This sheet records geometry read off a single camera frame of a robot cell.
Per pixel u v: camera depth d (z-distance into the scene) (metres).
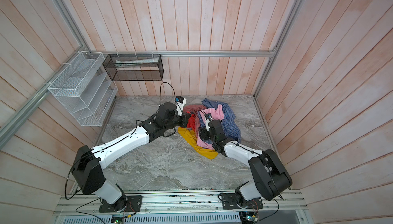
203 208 0.73
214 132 0.69
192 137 0.98
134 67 1.06
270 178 0.43
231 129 0.90
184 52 0.97
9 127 0.52
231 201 0.73
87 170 0.42
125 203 0.68
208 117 0.78
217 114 0.92
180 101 0.69
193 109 0.99
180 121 0.71
